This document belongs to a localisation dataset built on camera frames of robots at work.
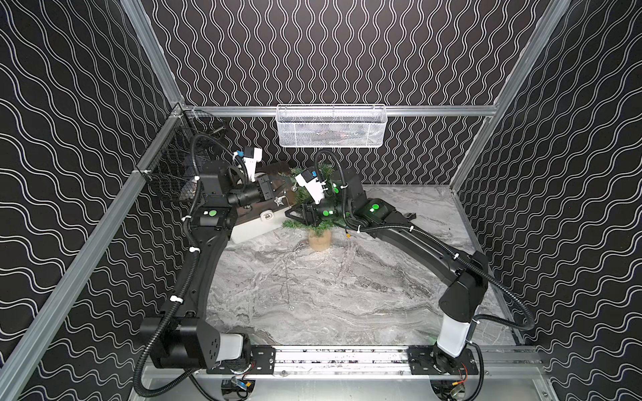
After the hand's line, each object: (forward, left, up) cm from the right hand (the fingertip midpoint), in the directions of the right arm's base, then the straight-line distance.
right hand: (289, 208), depth 71 cm
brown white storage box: (+12, +11, -18) cm, 25 cm away
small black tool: (+22, -47, -31) cm, 60 cm away
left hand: (+4, 0, +9) cm, 10 cm away
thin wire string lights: (+5, +6, -33) cm, 34 cm away
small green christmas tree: (+9, -8, -27) cm, 30 cm away
